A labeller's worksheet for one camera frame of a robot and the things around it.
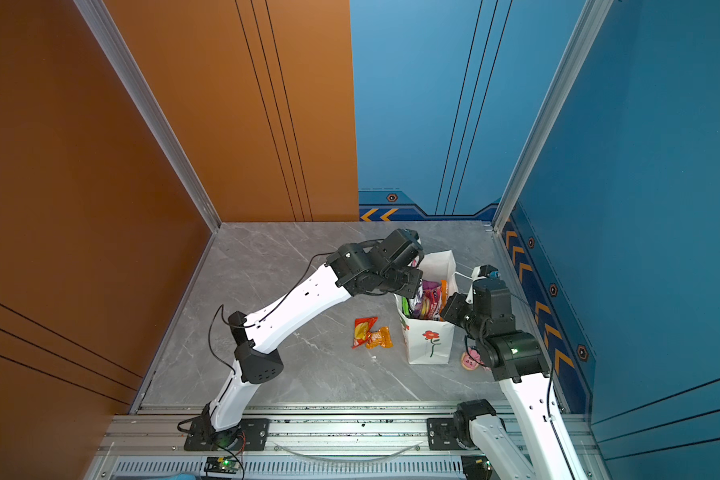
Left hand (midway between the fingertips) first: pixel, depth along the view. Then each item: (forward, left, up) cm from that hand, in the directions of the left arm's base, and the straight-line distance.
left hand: (419, 280), depth 72 cm
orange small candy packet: (-4, +9, -25) cm, 27 cm away
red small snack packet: (0, +14, -25) cm, 29 cm away
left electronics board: (-35, +47, -28) cm, 65 cm away
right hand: (-3, -6, -3) cm, 7 cm away
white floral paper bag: (-11, -3, -10) cm, 15 cm away
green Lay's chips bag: (-4, +3, -6) cm, 8 cm away
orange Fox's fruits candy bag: (-2, -6, -3) cm, 7 cm away
